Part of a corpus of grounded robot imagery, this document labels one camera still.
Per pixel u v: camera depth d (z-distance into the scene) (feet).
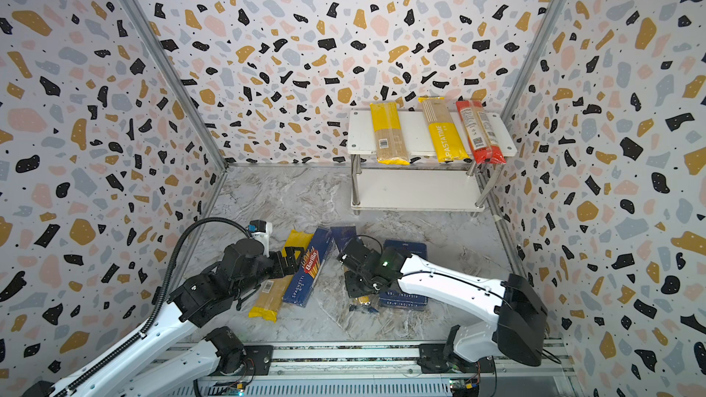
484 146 2.50
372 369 2.40
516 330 1.27
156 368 1.75
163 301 1.55
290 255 2.17
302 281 2.80
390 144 2.51
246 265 1.80
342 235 2.73
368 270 1.88
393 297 2.61
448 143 2.54
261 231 2.13
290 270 2.15
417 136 2.73
